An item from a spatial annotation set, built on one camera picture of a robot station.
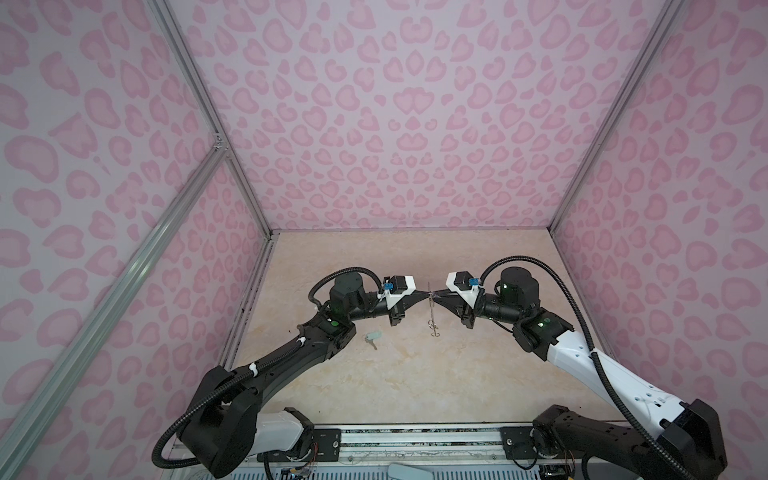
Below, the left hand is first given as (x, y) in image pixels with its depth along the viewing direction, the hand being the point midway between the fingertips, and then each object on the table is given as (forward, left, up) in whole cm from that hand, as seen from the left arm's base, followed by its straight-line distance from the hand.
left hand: (428, 294), depth 70 cm
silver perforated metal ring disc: (-5, -1, -5) cm, 7 cm away
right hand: (+1, -3, -2) cm, 4 cm away
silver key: (0, +15, -27) cm, 31 cm away
